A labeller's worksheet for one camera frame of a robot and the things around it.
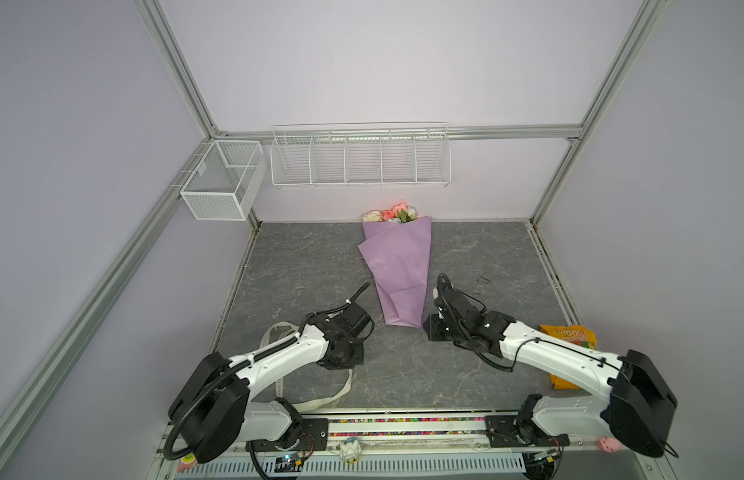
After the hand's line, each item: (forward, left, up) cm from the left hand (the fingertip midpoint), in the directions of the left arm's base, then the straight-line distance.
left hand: (353, 365), depth 82 cm
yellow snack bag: (+4, -64, +2) cm, 64 cm away
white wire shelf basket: (+60, -5, +27) cm, 66 cm away
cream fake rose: (+56, -7, +2) cm, 57 cm away
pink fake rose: (+59, -18, +4) cm, 61 cm away
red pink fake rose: (+59, -14, 0) cm, 61 cm away
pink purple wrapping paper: (+36, -16, 0) cm, 39 cm away
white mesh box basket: (+59, +42, +20) cm, 75 cm away
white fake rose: (+59, -24, 0) cm, 64 cm away
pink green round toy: (-20, +37, +2) cm, 42 cm away
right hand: (+7, -21, +6) cm, 23 cm away
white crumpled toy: (-20, 0, +3) cm, 20 cm away
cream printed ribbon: (+13, +25, -3) cm, 29 cm away
